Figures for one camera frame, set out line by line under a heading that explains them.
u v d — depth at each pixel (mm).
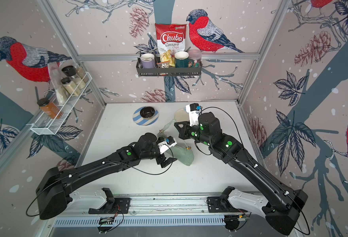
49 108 664
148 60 802
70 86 762
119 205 728
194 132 544
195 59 852
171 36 778
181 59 798
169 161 668
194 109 561
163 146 642
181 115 1170
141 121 1095
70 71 782
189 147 727
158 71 879
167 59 854
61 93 720
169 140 635
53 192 389
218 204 646
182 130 552
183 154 747
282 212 408
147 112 1102
